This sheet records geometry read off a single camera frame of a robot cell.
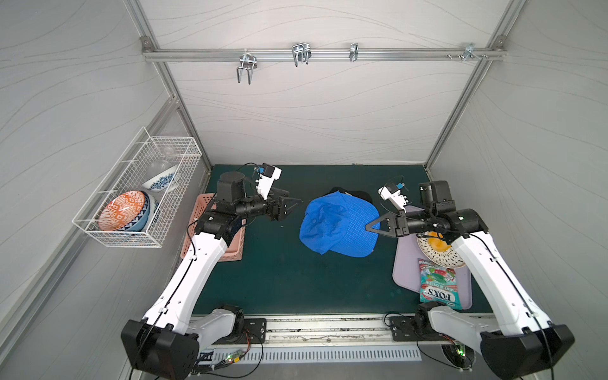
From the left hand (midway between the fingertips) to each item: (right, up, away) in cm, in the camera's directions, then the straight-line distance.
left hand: (293, 198), depth 68 cm
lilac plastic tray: (+41, -27, +18) cm, 52 cm away
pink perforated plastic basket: (-22, -20, +15) cm, 33 cm away
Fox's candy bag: (+49, -30, +12) cm, 59 cm away
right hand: (+21, -8, -5) cm, 23 cm away
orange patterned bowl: (-43, -3, -7) cm, 44 cm away
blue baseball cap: (+13, -7, -3) cm, 15 cm away
